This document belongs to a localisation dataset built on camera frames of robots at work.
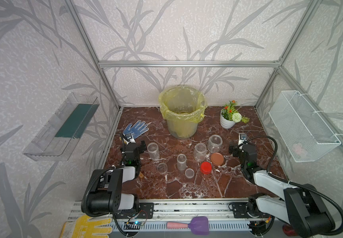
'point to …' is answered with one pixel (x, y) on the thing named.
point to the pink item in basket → (297, 148)
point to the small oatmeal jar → (181, 161)
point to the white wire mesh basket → (307, 137)
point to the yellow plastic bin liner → (183, 103)
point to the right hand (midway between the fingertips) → (239, 141)
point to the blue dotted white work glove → (138, 129)
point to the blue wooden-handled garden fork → (141, 175)
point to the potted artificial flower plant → (230, 115)
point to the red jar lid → (205, 167)
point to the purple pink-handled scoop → (199, 225)
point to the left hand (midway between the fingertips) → (134, 140)
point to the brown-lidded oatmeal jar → (214, 143)
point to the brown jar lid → (217, 158)
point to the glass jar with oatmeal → (152, 148)
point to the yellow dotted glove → (86, 227)
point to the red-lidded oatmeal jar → (200, 151)
